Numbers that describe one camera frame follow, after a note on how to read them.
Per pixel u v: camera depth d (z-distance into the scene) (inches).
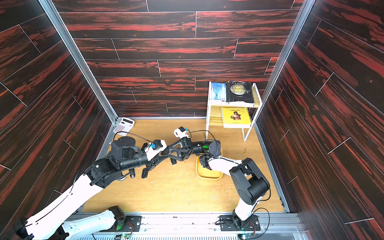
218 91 34.7
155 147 20.2
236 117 37.1
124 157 19.0
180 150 23.3
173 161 37.5
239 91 34.2
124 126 44.6
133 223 28.9
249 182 18.3
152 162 21.6
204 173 35.4
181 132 26.6
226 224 28.7
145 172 35.6
